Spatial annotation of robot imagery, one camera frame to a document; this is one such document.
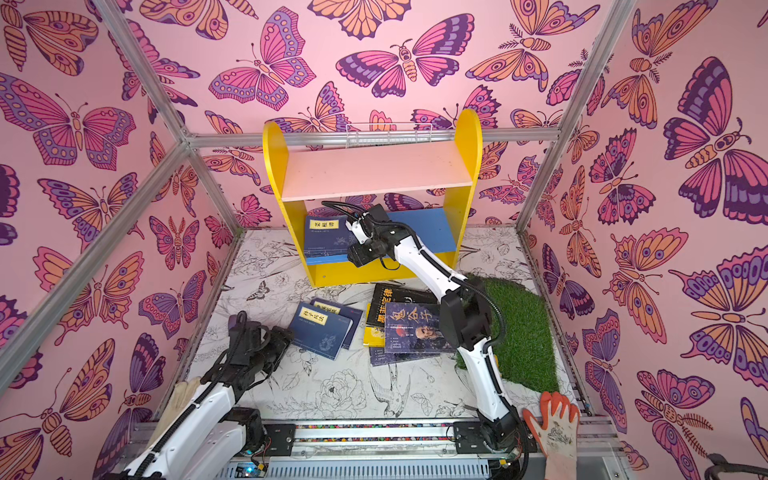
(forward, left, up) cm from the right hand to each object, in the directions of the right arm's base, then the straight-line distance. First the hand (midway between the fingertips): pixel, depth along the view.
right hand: (357, 249), depth 92 cm
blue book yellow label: (-20, +12, -15) cm, 28 cm away
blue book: (+2, +9, +2) cm, 10 cm away
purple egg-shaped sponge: (-16, +40, -15) cm, 46 cm away
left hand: (-23, +18, -11) cm, 31 cm away
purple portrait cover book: (-21, -18, -12) cm, 30 cm away
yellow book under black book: (-22, -5, -15) cm, 27 cm away
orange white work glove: (-48, -52, -16) cm, 72 cm away
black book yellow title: (-8, -12, -13) cm, 19 cm away
